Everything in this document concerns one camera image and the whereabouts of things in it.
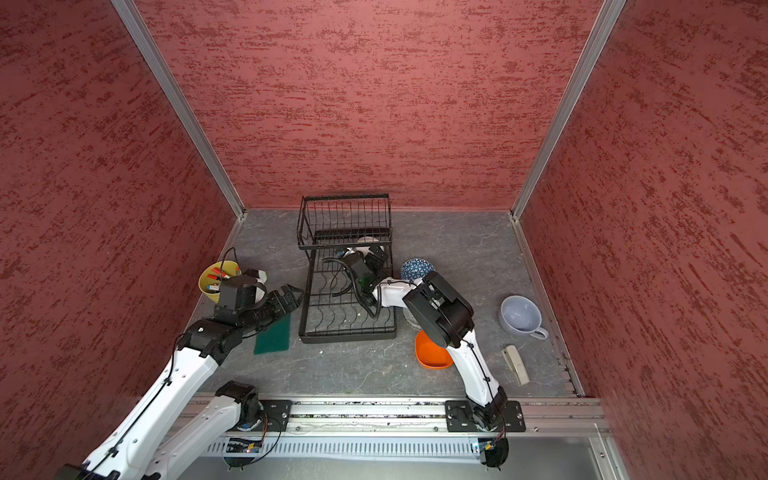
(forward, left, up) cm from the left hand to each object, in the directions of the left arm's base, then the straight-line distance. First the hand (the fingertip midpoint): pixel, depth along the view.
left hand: (294, 306), depth 79 cm
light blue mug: (+4, -67, -13) cm, 69 cm away
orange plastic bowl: (-7, -38, -15) cm, 41 cm away
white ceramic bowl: (+27, -18, -3) cm, 32 cm away
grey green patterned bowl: (-5, -31, +5) cm, 32 cm away
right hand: (+23, -19, -9) cm, 30 cm away
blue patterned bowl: (+18, -34, -8) cm, 39 cm away
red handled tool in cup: (+12, +26, -2) cm, 29 cm away
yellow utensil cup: (+7, +27, -3) cm, 28 cm away
